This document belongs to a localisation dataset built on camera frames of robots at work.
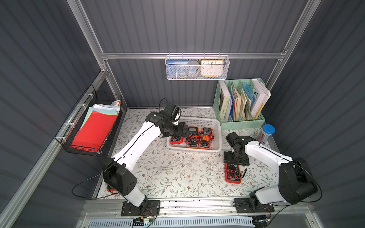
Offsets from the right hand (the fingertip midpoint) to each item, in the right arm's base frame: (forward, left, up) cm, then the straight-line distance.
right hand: (235, 162), depth 86 cm
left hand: (+9, +34, +19) cm, 40 cm away
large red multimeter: (+11, +37, +7) cm, 39 cm away
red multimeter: (-7, +3, +1) cm, 8 cm away
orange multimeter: (+17, +16, +1) cm, 23 cm away
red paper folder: (+3, +75, +28) cm, 80 cm away
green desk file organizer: (+31, -24, +1) cm, 39 cm away
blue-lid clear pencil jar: (+13, -18, +15) cm, 27 cm away
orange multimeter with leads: (+12, +26, +5) cm, 29 cm away
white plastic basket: (+34, +19, -4) cm, 40 cm away
